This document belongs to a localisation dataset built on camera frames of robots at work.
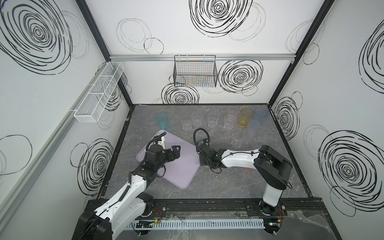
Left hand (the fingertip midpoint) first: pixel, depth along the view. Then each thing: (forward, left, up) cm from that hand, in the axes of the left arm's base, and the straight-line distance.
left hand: (176, 148), depth 83 cm
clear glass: (+26, -4, -9) cm, 28 cm away
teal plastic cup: (+23, +12, -3) cm, 26 cm away
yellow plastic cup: (+25, -43, +1) cm, 50 cm away
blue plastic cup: (+39, -61, -13) cm, 73 cm away
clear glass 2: (+30, -11, -9) cm, 33 cm away
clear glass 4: (+30, -35, -9) cm, 47 cm away
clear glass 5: (+12, -38, -12) cm, 42 cm away
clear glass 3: (+29, -22, -8) cm, 37 cm away
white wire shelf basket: (+10, +41, +22) cm, 47 cm away
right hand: (-1, -14, -12) cm, 18 cm away
